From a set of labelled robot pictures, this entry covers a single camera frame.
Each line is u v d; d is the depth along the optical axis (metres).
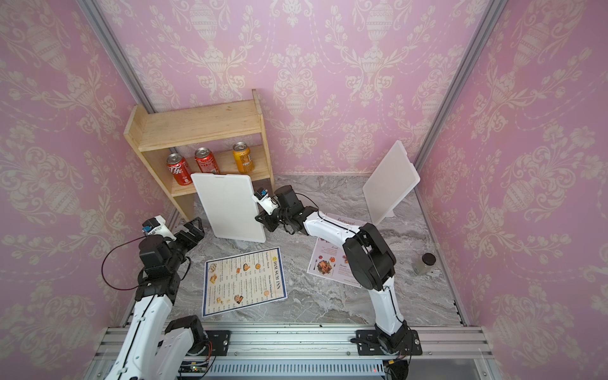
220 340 0.74
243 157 0.86
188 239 0.70
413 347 0.71
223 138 0.76
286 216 0.71
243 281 0.87
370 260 0.54
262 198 0.78
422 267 0.82
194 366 0.71
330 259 0.92
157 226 0.67
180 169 0.82
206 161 0.84
